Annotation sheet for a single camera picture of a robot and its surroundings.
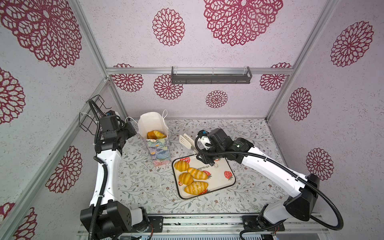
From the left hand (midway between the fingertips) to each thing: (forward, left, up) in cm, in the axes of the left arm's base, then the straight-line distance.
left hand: (131, 129), depth 78 cm
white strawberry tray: (-14, -48, -27) cm, 57 cm away
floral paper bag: (-6, -13, -10) cm, 18 cm away
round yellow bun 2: (-17, -28, -24) cm, 40 cm away
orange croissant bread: (+9, -7, -15) cm, 19 cm away
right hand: (-12, -35, -4) cm, 37 cm away
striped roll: (-14, -35, -24) cm, 45 cm away
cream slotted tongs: (-7, -29, -2) cm, 30 cm away
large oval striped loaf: (-23, -33, -23) cm, 47 cm away
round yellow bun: (-9, -25, -23) cm, 35 cm away
